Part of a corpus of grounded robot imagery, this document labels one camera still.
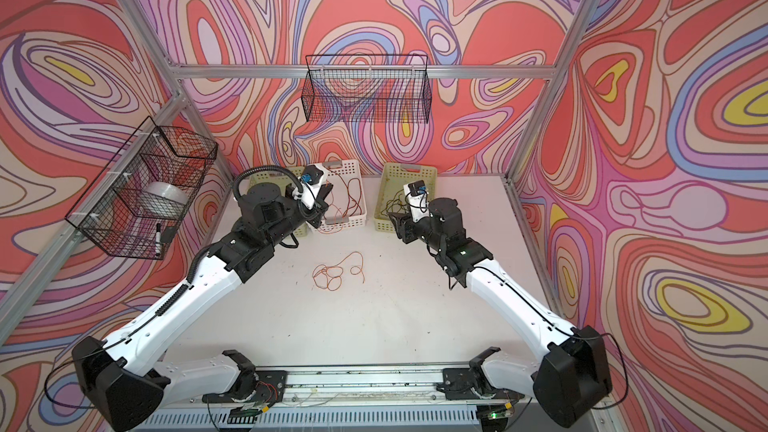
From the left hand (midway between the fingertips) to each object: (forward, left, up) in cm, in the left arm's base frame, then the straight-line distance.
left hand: (331, 182), depth 69 cm
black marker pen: (-10, +43, -11) cm, 45 cm away
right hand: (-1, -17, -12) cm, 21 cm away
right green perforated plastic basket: (+26, -15, -35) cm, 46 cm away
